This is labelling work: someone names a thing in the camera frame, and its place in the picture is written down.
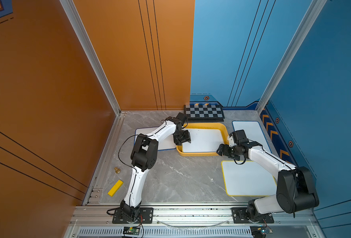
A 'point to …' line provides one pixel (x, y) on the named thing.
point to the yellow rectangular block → (115, 188)
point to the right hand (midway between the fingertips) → (222, 152)
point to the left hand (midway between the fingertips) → (189, 140)
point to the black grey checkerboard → (204, 113)
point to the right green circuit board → (260, 231)
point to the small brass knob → (117, 170)
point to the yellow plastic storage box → (207, 125)
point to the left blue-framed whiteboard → (168, 143)
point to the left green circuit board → (131, 230)
